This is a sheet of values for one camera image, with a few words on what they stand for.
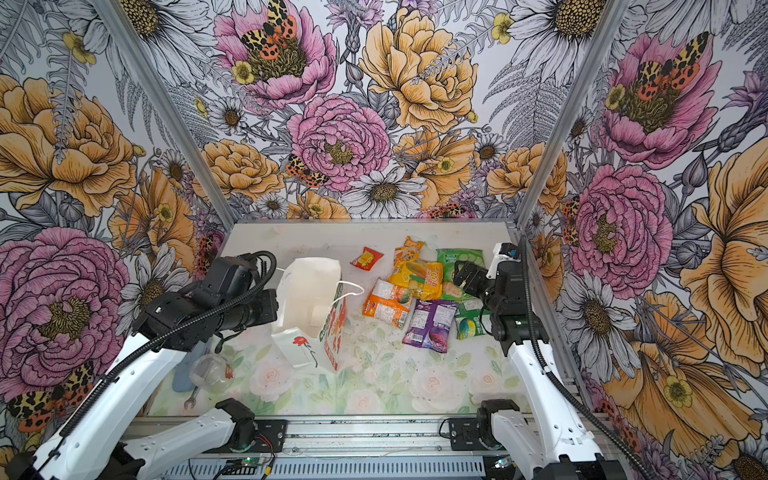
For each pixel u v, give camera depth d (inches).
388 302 36.9
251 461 28.1
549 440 16.0
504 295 22.9
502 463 28.2
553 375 18.2
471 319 36.1
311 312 36.6
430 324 35.8
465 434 29.1
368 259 42.6
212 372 32.8
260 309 23.4
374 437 29.9
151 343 15.6
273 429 29.6
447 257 42.8
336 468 44.0
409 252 42.6
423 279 39.1
